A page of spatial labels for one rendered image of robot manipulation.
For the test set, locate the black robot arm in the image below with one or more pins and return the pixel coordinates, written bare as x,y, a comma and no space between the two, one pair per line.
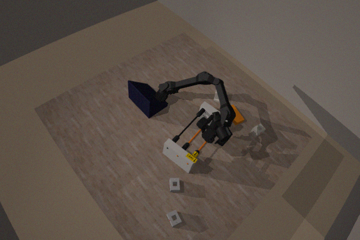
226,111

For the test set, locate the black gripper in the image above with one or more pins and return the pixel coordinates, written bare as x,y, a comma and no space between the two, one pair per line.
203,125

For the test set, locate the orange rectangular block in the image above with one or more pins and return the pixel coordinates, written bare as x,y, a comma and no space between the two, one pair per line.
238,119

